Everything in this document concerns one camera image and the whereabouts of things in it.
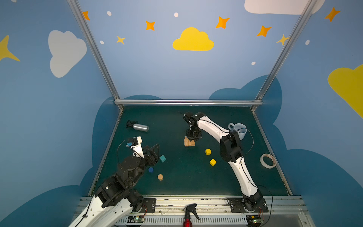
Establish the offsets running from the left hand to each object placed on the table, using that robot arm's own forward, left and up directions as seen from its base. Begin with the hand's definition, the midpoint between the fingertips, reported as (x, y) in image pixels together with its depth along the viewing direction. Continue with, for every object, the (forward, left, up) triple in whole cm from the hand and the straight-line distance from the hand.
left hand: (157, 146), depth 67 cm
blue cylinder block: (-2, +7, -27) cm, 28 cm away
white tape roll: (+9, -70, -26) cm, 76 cm away
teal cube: (+6, +1, -26) cm, 26 cm away
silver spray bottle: (+30, +22, -24) cm, 44 cm away
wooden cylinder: (-7, +1, -25) cm, 26 cm away
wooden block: (+17, -19, -26) cm, 37 cm away
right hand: (+20, -19, -24) cm, 37 cm away
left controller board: (-27, +13, -29) cm, 42 cm away
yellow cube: (+10, -29, -25) cm, 40 cm away
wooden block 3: (+18, -19, -26) cm, 37 cm away
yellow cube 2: (+3, -32, -25) cm, 41 cm away
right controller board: (-27, -50, -28) cm, 63 cm away
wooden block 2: (+17, -15, -24) cm, 33 cm away
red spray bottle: (-28, -15, -24) cm, 40 cm away
